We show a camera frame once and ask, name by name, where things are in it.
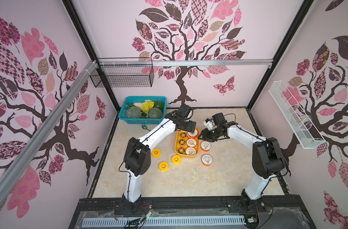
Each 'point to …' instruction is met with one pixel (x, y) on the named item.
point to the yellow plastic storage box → (177, 145)
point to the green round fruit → (159, 104)
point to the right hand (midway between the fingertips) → (200, 139)
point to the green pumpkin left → (134, 112)
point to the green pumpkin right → (155, 113)
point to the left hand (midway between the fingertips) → (186, 128)
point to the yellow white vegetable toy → (146, 106)
